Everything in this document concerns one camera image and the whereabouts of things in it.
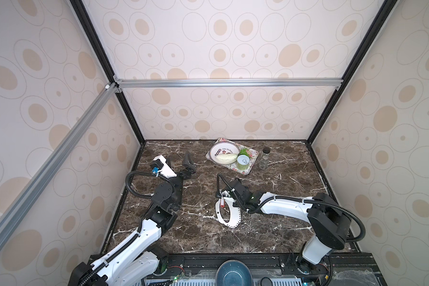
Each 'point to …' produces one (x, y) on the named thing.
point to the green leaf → (243, 152)
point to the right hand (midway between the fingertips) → (238, 187)
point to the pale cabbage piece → (226, 158)
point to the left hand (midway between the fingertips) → (184, 153)
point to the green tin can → (242, 162)
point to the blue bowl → (233, 273)
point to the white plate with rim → (223, 148)
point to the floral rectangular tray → (253, 154)
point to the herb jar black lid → (266, 149)
